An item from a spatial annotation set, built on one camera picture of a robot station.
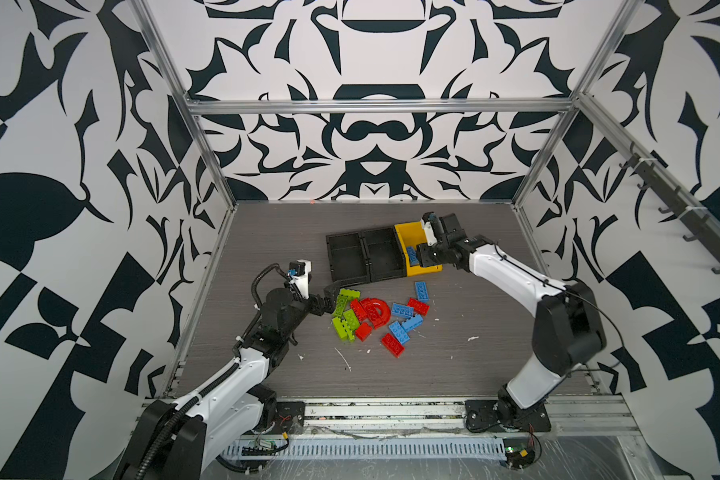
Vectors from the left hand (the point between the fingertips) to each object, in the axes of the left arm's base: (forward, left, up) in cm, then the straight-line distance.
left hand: (324, 274), depth 81 cm
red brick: (-3, -27, -15) cm, 31 cm away
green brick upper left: (-1, -4, -15) cm, 15 cm away
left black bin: (+19, -6, -20) cm, 28 cm away
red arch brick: (-4, -15, -15) cm, 22 cm away
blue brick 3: (-9, -24, -14) cm, 30 cm away
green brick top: (+2, -6, -15) cm, 16 cm away
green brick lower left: (-10, -5, -14) cm, 18 cm away
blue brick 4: (-11, -21, -15) cm, 28 cm away
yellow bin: (+20, -27, -9) cm, 35 cm away
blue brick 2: (-4, -22, -16) cm, 28 cm away
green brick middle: (-7, -7, -16) cm, 19 cm away
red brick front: (-14, -19, -16) cm, 28 cm away
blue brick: (+2, -29, -14) cm, 32 cm away
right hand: (+10, -29, -4) cm, 31 cm away
